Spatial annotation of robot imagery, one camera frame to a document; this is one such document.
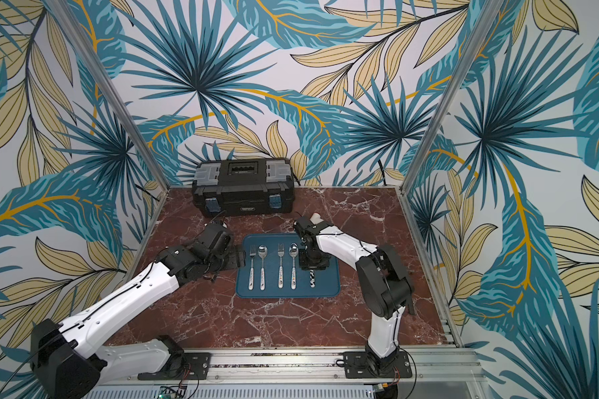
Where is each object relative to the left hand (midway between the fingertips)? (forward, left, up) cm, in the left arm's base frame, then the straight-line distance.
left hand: (234, 259), depth 78 cm
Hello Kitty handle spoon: (+12, -18, -13) cm, 25 cm away
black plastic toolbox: (+31, +2, 0) cm, 31 cm away
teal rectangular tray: (+4, -11, -15) cm, 19 cm away
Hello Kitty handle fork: (+12, -13, -15) cm, 23 cm away
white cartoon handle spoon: (+10, -6, -13) cm, 18 cm away
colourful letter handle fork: (+11, -2, -15) cm, 18 cm away
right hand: (+5, -24, -13) cm, 28 cm away
